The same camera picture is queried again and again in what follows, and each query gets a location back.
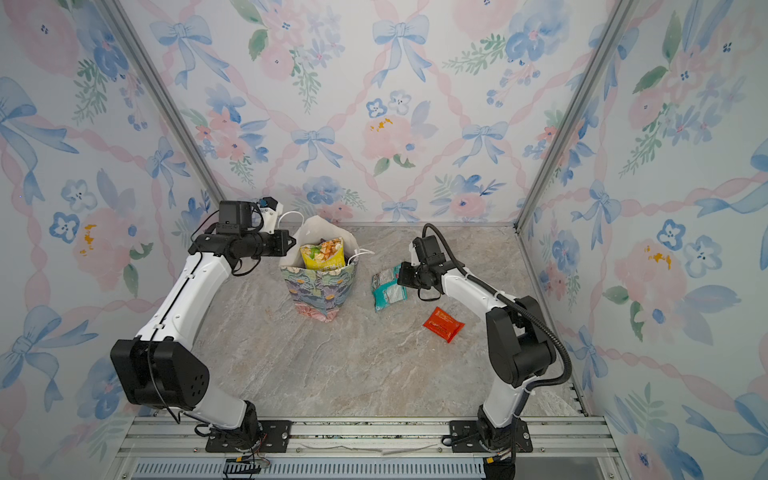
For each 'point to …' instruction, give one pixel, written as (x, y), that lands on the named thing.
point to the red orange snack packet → (443, 324)
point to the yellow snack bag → (327, 255)
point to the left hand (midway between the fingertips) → (295, 237)
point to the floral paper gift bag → (319, 294)
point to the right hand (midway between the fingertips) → (399, 274)
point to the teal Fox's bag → (386, 288)
